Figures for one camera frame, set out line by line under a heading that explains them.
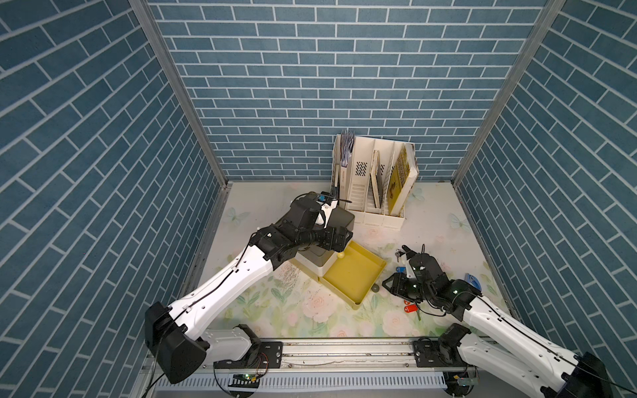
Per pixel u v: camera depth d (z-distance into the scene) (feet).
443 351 2.15
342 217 2.73
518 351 1.52
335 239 2.06
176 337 1.23
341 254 2.77
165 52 2.58
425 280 2.06
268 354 2.42
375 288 2.77
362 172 3.79
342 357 2.45
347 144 3.03
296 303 2.77
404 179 3.02
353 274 2.99
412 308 2.74
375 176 3.17
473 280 2.91
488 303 1.72
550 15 2.35
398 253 3.16
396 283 2.46
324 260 2.58
